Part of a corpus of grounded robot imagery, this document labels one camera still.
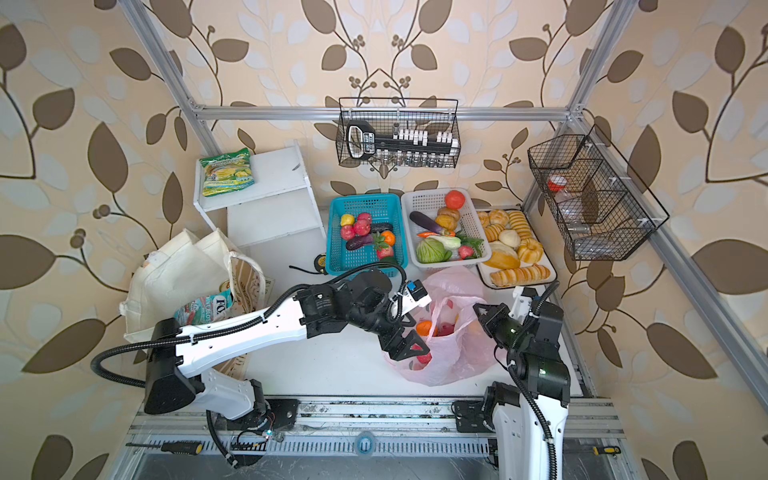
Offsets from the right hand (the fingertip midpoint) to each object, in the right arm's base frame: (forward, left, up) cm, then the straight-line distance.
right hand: (475, 309), depth 72 cm
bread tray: (+27, -24, -16) cm, 39 cm away
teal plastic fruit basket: (+39, +30, -14) cm, 51 cm away
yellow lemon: (+45, +37, -15) cm, 60 cm away
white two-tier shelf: (+38, +56, -1) cm, 68 cm away
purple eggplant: (+44, +7, -16) cm, 48 cm away
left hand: (-8, +13, +4) cm, 16 cm away
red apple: (-7, +12, -15) cm, 20 cm away
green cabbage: (+26, +8, -10) cm, 29 cm away
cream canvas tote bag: (+13, +75, +2) cm, 76 cm away
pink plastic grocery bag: (-5, +2, -10) cm, 12 cm away
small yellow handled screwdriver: (-28, -31, -19) cm, 46 cm away
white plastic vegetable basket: (+52, +5, -13) cm, 54 cm away
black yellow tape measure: (+26, +45, -17) cm, 55 cm away
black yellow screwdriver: (-24, +71, -17) cm, 77 cm away
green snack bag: (+34, +64, +17) cm, 75 cm away
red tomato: (+48, -4, -8) cm, 49 cm away
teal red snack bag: (+4, +68, -3) cm, 68 cm away
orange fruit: (+35, +21, -14) cm, 43 cm away
